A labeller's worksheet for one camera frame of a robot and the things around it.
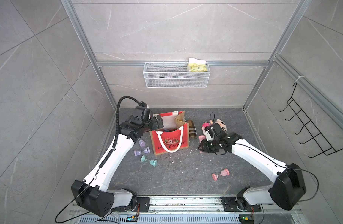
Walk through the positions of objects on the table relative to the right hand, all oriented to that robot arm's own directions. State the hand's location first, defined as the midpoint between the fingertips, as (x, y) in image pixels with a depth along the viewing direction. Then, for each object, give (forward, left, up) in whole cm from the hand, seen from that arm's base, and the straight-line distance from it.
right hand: (202, 147), depth 82 cm
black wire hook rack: (+2, -50, +21) cm, 54 cm away
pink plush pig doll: (+22, -18, -5) cm, 29 cm away
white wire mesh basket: (+50, +14, +18) cm, 55 cm away
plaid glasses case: (+20, +3, -9) cm, 22 cm away
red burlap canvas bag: (+5, +16, +6) cm, 18 cm away
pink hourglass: (+4, +1, +4) cm, 6 cm away
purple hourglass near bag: (+9, +40, -9) cm, 42 cm away
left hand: (+9, +26, +16) cm, 32 cm away
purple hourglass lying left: (+3, +36, -9) cm, 37 cm away
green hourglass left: (-5, +30, -9) cm, 32 cm away
